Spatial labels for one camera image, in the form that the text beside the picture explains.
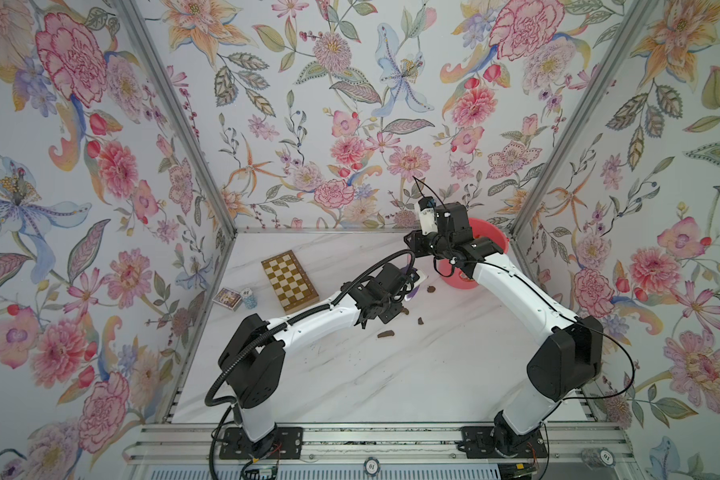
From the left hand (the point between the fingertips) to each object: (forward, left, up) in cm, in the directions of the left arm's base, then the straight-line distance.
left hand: (395, 298), depth 86 cm
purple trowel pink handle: (+2, -6, +4) cm, 7 cm away
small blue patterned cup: (+5, +45, -9) cm, 46 cm away
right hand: (+13, -4, +13) cm, 19 cm away
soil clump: (+12, -15, -14) cm, 23 cm away
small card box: (+8, +54, -12) cm, 56 cm away
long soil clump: (-5, +2, -13) cm, 14 cm away
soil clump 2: (-1, -9, -13) cm, 16 cm away
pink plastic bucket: (+24, -30, +3) cm, 39 cm away
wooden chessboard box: (+13, +34, -12) cm, 38 cm away
